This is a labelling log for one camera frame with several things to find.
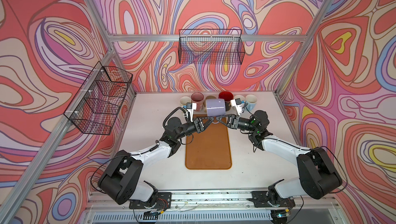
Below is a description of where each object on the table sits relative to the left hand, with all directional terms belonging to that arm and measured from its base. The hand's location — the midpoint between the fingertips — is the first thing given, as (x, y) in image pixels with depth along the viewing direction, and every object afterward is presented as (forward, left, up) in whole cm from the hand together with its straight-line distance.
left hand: (214, 120), depth 71 cm
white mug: (+32, -21, -17) cm, 42 cm away
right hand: (0, -2, -2) cm, 2 cm away
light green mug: (+29, +17, -17) cm, 38 cm away
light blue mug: (+29, -28, -18) cm, 44 cm away
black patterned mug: (+31, -13, -16) cm, 37 cm away
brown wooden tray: (-2, +1, -28) cm, 28 cm away
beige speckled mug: (+32, -1, -17) cm, 36 cm away
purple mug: (+3, 0, +6) cm, 7 cm away
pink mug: (+31, +8, -18) cm, 36 cm away
